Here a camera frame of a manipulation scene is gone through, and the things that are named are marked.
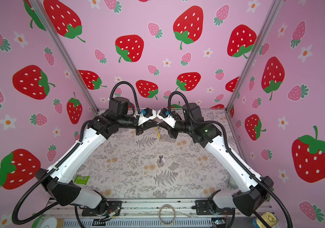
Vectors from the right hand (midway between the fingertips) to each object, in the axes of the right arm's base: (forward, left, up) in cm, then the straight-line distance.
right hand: (159, 122), depth 67 cm
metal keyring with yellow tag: (-4, 0, -2) cm, 4 cm away
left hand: (0, +1, +1) cm, 2 cm away
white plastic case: (-13, -42, -34) cm, 55 cm away
